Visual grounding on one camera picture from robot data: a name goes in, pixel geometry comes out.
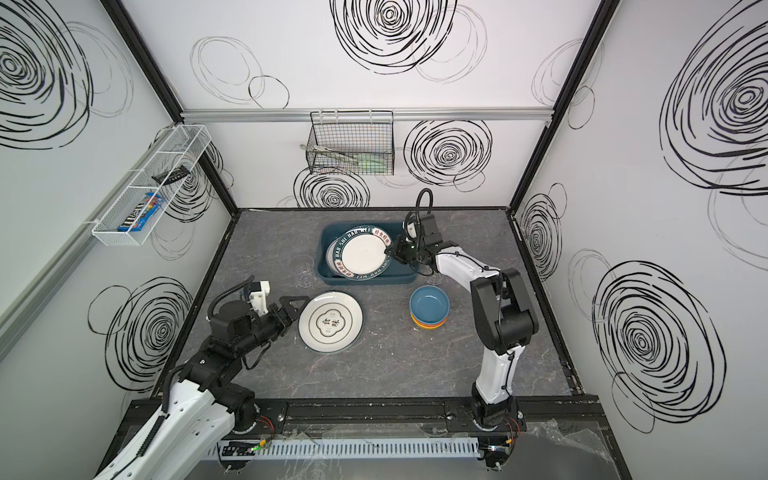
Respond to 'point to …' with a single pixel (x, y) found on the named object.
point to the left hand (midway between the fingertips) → (308, 305)
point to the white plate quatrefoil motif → (331, 322)
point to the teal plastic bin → (398, 272)
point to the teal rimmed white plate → (359, 253)
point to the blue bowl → (429, 304)
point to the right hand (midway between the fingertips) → (380, 250)
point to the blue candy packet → (130, 225)
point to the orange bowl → (431, 325)
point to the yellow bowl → (427, 327)
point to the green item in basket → (371, 163)
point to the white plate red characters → (330, 252)
